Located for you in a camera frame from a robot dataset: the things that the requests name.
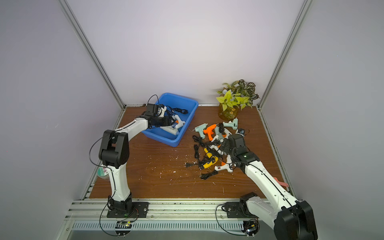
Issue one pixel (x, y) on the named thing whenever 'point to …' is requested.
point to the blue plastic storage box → (183, 106)
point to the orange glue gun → (209, 130)
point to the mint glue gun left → (200, 128)
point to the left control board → (123, 228)
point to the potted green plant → (233, 97)
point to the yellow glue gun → (213, 159)
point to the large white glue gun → (173, 129)
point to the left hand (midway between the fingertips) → (172, 120)
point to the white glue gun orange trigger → (177, 121)
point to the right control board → (251, 227)
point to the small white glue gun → (223, 166)
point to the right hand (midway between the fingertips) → (230, 140)
